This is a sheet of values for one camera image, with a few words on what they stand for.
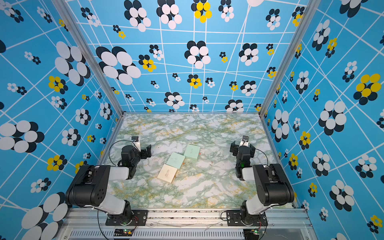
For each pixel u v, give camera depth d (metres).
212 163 0.93
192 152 0.94
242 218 0.67
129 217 0.69
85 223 0.72
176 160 0.91
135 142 0.81
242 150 0.82
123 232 0.72
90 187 0.45
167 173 0.85
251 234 0.69
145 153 0.86
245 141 0.78
